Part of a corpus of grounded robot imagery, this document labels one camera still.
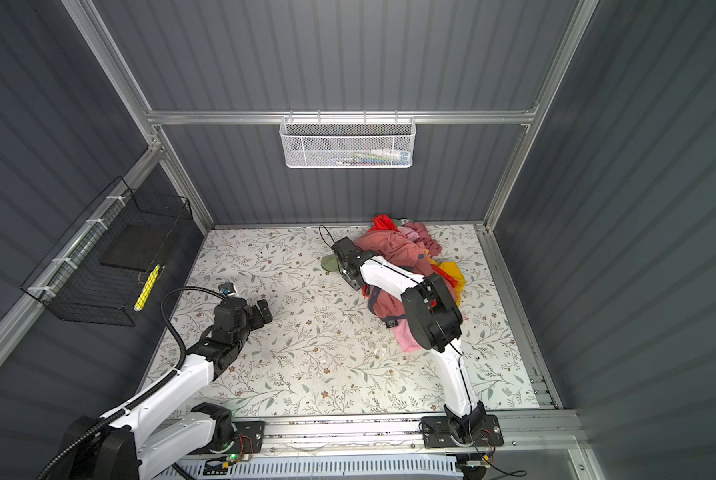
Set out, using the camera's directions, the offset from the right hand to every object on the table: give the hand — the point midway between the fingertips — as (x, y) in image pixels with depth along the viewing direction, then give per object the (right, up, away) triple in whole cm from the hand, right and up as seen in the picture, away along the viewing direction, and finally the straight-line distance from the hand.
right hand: (367, 272), depth 100 cm
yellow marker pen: (-52, -2, -30) cm, 60 cm away
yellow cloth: (+28, +1, -4) cm, 28 cm away
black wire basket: (-65, +3, -28) cm, 71 cm away
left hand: (-34, -9, -14) cm, 38 cm away
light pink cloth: (+11, -19, -11) cm, 25 cm away
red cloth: (+7, +17, +8) cm, 20 cm away
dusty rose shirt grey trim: (+11, +7, -9) cm, 16 cm away
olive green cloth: (-13, +3, +5) cm, 14 cm away
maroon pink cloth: (+19, +14, +8) cm, 25 cm away
